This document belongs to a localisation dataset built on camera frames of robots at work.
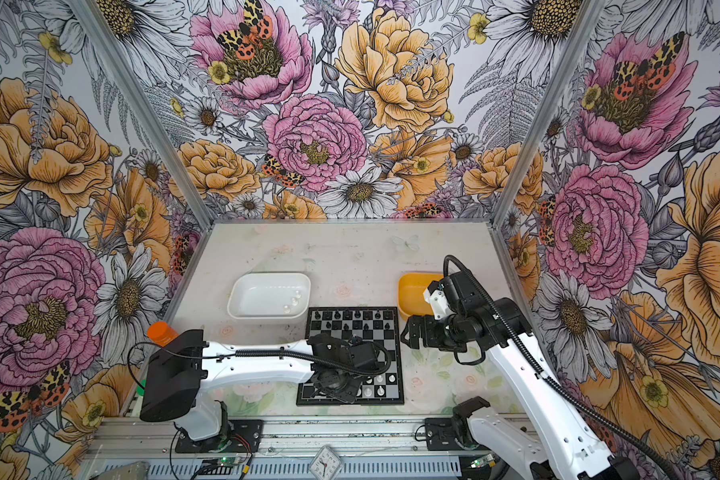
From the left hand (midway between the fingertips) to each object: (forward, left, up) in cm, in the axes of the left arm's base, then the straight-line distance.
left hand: (339, 396), depth 76 cm
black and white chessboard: (+21, -9, -3) cm, 23 cm away
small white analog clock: (-14, +3, -3) cm, 14 cm away
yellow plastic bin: (+30, -22, -4) cm, 37 cm away
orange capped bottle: (+15, +48, +5) cm, 51 cm away
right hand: (+5, -19, +15) cm, 25 cm away
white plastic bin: (+32, +24, -5) cm, 41 cm away
